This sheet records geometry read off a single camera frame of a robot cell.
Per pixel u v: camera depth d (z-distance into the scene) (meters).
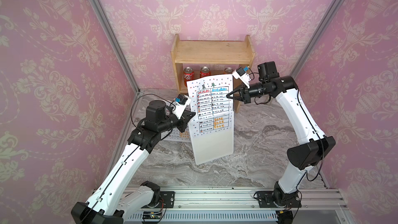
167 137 0.63
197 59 0.75
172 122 0.58
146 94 1.19
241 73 0.61
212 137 0.76
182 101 0.56
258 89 0.62
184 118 0.59
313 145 0.44
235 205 0.74
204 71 0.87
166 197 0.75
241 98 0.65
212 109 0.70
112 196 0.39
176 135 0.90
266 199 0.73
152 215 0.71
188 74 0.85
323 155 0.47
